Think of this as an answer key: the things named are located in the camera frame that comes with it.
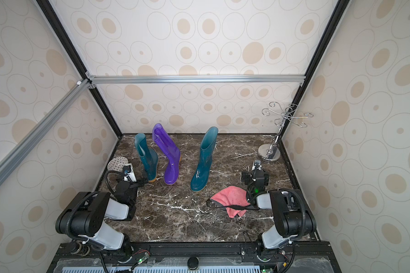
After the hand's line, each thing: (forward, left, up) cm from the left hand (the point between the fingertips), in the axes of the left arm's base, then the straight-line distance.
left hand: (140, 166), depth 89 cm
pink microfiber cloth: (-12, -48, -8) cm, 51 cm away
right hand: (+1, -66, -6) cm, 66 cm away
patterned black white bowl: (+8, +19, -9) cm, 22 cm away
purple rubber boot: (+12, -13, +3) cm, 18 cm away
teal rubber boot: (-4, -31, -8) cm, 32 cm away
